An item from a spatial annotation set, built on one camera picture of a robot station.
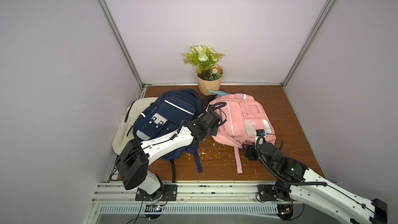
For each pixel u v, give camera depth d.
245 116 0.93
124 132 0.92
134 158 0.42
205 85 1.03
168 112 0.97
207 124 0.61
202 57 0.95
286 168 0.55
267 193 0.73
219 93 1.05
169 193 0.73
